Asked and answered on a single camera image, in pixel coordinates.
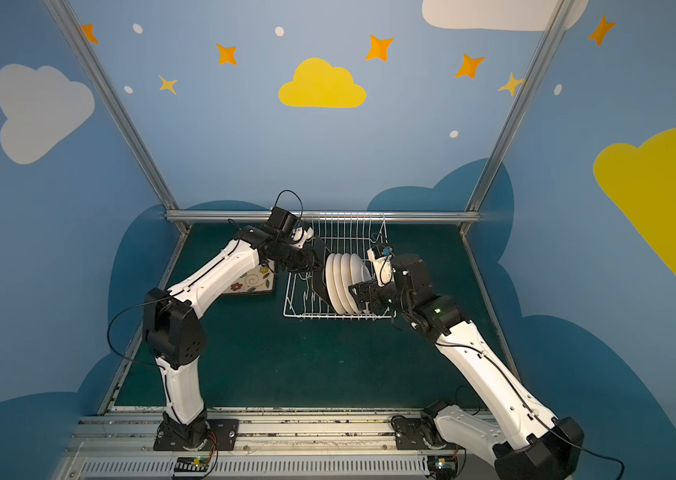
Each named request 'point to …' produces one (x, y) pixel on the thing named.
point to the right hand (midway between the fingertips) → (367, 280)
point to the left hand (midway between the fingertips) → (318, 263)
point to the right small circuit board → (441, 462)
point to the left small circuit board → (192, 464)
